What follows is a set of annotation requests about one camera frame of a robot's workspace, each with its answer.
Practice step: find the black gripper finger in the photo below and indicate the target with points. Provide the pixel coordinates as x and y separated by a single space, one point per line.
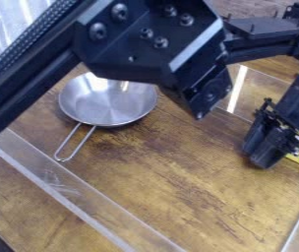
276 145
256 133

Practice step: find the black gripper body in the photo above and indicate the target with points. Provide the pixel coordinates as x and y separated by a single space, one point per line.
283 113

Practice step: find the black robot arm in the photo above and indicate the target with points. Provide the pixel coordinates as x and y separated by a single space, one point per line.
172 43

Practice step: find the silver frying pan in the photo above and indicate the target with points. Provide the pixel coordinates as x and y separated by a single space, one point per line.
103 103

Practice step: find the clear acrylic tray barrier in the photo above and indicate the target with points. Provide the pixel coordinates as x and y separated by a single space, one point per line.
164 185

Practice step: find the white grey curtain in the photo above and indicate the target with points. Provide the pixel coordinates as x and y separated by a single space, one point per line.
17 14

